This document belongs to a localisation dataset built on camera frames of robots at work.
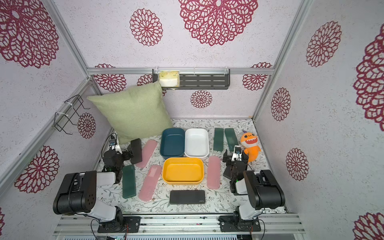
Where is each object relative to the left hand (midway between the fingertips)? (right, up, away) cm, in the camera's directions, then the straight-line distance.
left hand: (123, 147), depth 94 cm
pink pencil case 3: (+57, -16, +1) cm, 59 cm away
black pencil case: (+5, 0, +7) cm, 9 cm away
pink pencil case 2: (+18, -21, -6) cm, 28 cm away
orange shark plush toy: (+81, +3, +4) cm, 81 cm away
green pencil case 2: (+62, +4, +14) cm, 64 cm away
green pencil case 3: (+72, +5, +15) cm, 74 cm away
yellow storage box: (+36, -15, -1) cm, 39 cm away
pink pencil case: (+13, -4, +7) cm, 15 cm away
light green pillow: (+10, +21, -6) cm, 24 cm away
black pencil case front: (+41, -27, -10) cm, 50 cm away
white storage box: (+46, +1, +11) cm, 48 cm away
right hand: (+69, -1, -4) cm, 69 cm away
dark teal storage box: (+29, +2, +15) cm, 32 cm away
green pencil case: (+6, -20, -6) cm, 21 cm away
